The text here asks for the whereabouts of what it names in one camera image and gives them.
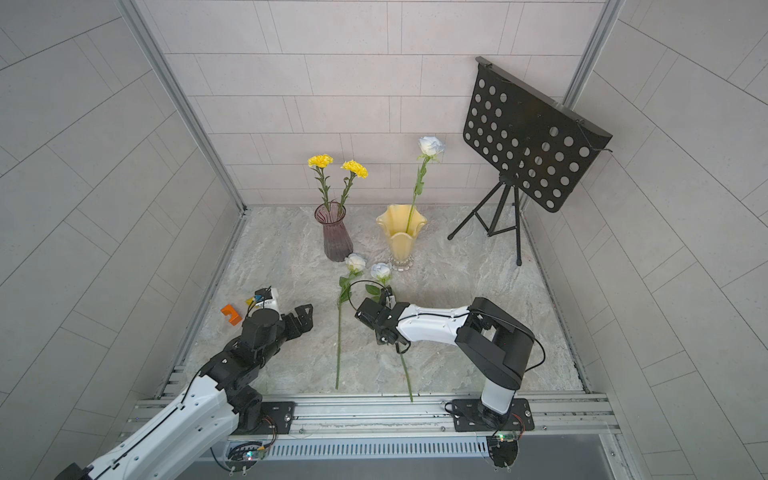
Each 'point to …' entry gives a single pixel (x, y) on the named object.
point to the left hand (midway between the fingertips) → (308, 308)
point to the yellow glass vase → (401, 223)
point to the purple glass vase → (336, 239)
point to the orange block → (235, 318)
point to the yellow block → (249, 300)
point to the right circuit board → (503, 449)
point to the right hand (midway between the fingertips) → (390, 334)
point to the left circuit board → (243, 455)
